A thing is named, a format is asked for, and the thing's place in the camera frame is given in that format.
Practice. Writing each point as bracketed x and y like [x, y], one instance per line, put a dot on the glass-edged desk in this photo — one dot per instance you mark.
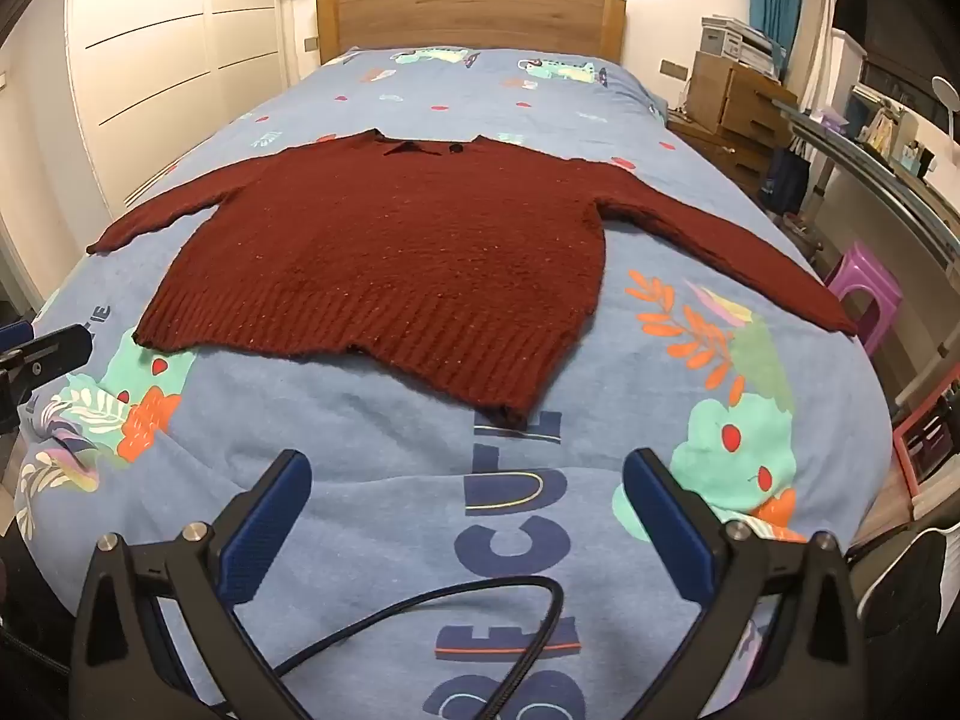
[885, 180]

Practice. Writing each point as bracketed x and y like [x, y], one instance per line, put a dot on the pink storage rack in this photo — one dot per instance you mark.
[911, 457]

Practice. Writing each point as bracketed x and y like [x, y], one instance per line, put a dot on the dark red knit sweater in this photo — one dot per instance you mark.
[390, 262]

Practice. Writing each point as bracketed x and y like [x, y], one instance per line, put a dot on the dark blue bag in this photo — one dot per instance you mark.
[784, 180]

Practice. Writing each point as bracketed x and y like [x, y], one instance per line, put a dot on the wall outlet plate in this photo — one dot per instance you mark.
[675, 69]

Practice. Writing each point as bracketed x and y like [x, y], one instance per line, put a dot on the wooden nightstand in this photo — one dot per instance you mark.
[720, 154]

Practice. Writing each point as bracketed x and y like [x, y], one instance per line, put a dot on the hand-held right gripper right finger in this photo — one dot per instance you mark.
[671, 532]

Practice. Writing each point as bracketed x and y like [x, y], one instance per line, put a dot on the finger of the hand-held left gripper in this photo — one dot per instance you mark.
[60, 352]

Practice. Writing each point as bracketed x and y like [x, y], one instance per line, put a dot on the wooden drawer cabinet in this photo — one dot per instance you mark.
[739, 101]

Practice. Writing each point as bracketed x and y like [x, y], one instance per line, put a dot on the purple plastic stool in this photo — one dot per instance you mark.
[870, 277]

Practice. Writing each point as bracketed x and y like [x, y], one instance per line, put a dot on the teal curtain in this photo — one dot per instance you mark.
[776, 0]

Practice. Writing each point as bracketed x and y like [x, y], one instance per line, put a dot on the wooden headboard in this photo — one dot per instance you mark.
[472, 15]

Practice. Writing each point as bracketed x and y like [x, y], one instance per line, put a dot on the white wardrobe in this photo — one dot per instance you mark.
[150, 52]

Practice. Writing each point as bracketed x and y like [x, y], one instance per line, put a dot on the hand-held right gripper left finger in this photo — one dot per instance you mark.
[262, 532]

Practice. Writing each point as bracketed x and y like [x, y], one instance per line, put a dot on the bed with blue patterned sheet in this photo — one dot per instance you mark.
[360, 465]

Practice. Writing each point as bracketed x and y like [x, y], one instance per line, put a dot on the white desk lamp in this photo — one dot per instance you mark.
[946, 101]

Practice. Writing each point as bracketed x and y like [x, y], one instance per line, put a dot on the grey storage box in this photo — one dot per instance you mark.
[731, 41]

